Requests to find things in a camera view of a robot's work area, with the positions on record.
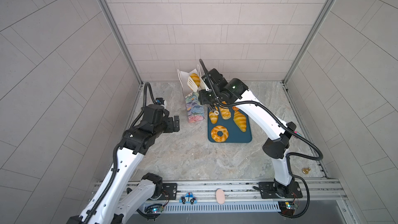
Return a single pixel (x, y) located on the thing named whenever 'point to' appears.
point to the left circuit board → (154, 208)
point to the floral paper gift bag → (195, 111)
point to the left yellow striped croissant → (213, 117)
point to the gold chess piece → (306, 170)
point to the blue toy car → (188, 198)
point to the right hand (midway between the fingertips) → (199, 99)
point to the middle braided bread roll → (225, 113)
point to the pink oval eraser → (220, 196)
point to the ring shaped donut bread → (215, 136)
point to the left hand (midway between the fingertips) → (174, 117)
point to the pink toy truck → (298, 133)
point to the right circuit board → (287, 208)
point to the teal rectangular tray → (229, 124)
